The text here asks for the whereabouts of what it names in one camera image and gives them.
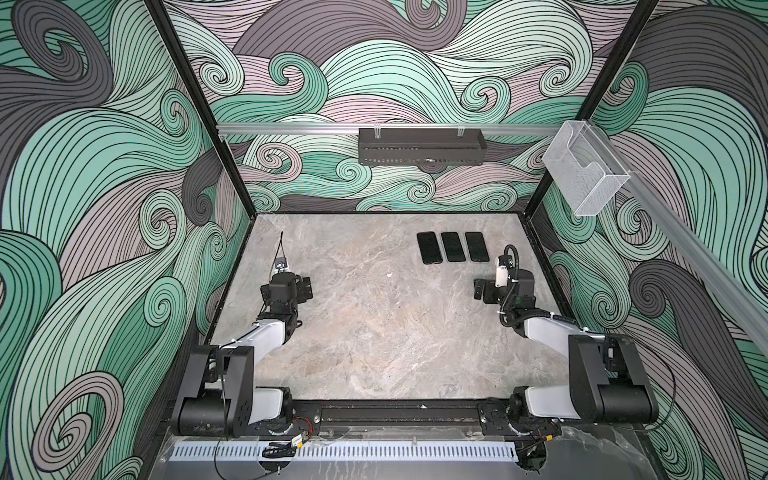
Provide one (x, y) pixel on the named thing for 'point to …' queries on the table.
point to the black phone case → (429, 248)
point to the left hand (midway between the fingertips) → (287, 277)
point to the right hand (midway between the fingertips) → (492, 279)
